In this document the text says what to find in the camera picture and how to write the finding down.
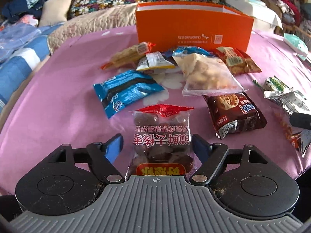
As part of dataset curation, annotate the blue striped blanket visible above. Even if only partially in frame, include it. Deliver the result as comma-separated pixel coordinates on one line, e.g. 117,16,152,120
1,22,64,110

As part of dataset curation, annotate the orange cardboard box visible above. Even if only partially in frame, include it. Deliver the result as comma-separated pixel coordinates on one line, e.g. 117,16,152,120
135,2,254,52

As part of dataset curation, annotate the white cloth covered table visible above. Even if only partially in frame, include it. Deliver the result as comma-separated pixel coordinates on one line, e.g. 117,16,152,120
225,0,283,33

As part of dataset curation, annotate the yellow silver snack packet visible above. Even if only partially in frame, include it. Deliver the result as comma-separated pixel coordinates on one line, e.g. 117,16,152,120
264,90,310,115

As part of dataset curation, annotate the red orange biscuit packet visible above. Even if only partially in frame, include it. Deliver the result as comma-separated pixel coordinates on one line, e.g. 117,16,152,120
211,47,261,75

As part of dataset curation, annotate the long orange cracker packet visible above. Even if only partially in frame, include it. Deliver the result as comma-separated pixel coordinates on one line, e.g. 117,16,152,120
100,42,155,70

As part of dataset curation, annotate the orange chocolate chip cookie packet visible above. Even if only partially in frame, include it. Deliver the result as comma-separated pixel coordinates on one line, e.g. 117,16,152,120
273,111,310,158

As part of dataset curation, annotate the beige quilted sofa cover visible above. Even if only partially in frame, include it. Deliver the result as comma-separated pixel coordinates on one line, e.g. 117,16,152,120
47,3,137,54

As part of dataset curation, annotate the green white snack packet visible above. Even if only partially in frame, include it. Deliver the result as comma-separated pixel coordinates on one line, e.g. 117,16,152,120
252,76,292,92

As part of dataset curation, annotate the white yellow small packet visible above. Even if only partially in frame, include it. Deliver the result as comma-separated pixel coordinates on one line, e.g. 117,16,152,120
136,52,175,72

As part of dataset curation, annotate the cream pillow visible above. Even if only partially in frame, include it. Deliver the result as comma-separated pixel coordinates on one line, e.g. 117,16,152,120
38,0,72,27

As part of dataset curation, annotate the blue Oreo packet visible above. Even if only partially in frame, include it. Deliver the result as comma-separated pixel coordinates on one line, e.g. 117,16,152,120
93,70,164,118

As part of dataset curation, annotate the teal box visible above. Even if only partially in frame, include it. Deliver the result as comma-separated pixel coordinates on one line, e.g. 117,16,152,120
283,33,309,57

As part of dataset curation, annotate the clear nut snack bag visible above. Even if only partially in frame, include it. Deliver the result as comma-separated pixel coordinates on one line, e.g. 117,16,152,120
173,53,245,97

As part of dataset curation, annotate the red dried dates packet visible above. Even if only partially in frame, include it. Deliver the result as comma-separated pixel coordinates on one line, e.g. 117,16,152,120
125,104,195,179

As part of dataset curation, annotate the brown chocolate cookie packet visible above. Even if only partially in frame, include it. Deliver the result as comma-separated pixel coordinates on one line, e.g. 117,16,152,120
204,93,267,139

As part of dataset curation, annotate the blue small snack packet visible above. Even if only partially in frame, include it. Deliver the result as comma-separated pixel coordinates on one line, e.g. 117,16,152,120
162,46,215,57

